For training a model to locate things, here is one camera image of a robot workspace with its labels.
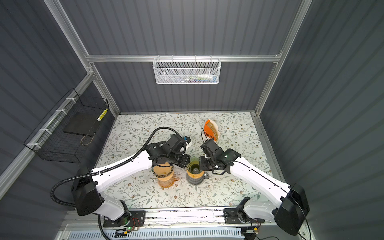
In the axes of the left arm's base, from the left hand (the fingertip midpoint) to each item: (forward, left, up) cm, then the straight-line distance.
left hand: (191, 162), depth 77 cm
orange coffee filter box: (+27, -15, -8) cm, 32 cm away
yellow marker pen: (+24, +48, +12) cm, 55 cm away
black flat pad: (+17, +54, +14) cm, 58 cm away
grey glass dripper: (-7, +16, 0) cm, 17 cm away
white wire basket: (+68, 0, +12) cm, 69 cm away
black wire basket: (+5, +62, +18) cm, 64 cm away
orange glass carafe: (-4, +14, -14) cm, 21 cm away
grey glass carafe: (-6, -2, -11) cm, 13 cm away
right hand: (-1, -6, -2) cm, 6 cm away
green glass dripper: (0, -1, -5) cm, 5 cm away
